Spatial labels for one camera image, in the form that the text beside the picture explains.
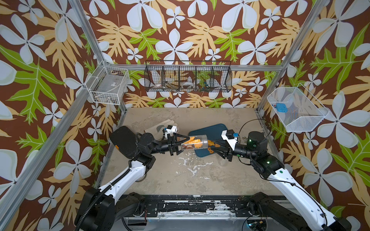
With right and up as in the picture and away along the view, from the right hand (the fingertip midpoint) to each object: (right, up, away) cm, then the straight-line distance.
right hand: (213, 144), depth 68 cm
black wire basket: (-11, +43, +30) cm, 54 cm away
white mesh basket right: (+52, +18, +14) cm, 57 cm away
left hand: (-12, +1, -3) cm, 12 cm away
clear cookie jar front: (-8, +1, -3) cm, 9 cm away
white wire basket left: (-60, +34, +18) cm, 71 cm away
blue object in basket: (+46, +20, +19) cm, 53 cm away
